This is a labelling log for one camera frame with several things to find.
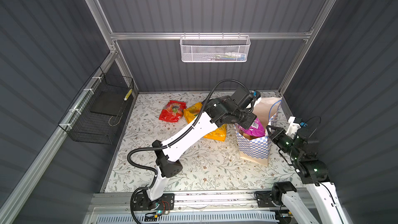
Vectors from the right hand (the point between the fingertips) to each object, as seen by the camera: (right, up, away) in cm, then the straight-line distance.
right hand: (268, 127), depth 70 cm
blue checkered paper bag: (-4, -11, +1) cm, 12 cm away
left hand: (-8, +5, -3) cm, 10 cm away
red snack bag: (-50, +6, +32) cm, 60 cm away
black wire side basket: (-82, +5, +3) cm, 82 cm away
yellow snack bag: (-20, -7, +21) cm, 30 cm away
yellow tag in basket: (-69, +14, +8) cm, 71 cm away
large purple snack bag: (-6, 0, -2) cm, 7 cm away
